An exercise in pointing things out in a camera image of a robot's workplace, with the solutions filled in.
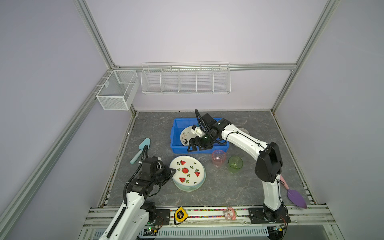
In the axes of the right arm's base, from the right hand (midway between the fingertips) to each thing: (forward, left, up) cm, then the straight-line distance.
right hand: (194, 151), depth 83 cm
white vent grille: (-36, -6, -14) cm, 39 cm away
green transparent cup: (-2, -25, -12) cm, 28 cm away
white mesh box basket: (+41, +53, +11) cm, 68 cm away
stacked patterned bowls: (+16, -31, -2) cm, 35 cm away
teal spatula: (+14, +34, -12) cm, 39 cm away
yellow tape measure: (-29, +7, -12) cm, 32 cm away
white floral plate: (+20, +7, -12) cm, 24 cm away
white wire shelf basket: (+46, +6, +18) cm, 49 cm away
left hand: (-11, +9, -4) cm, 15 cm away
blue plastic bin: (+27, +13, -10) cm, 32 cm away
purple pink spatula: (-20, -54, -15) cm, 60 cm away
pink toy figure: (-29, -18, -11) cm, 36 cm away
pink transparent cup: (+2, -15, -13) cm, 20 cm away
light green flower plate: (-17, +2, -11) cm, 21 cm away
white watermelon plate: (-9, +2, -8) cm, 12 cm away
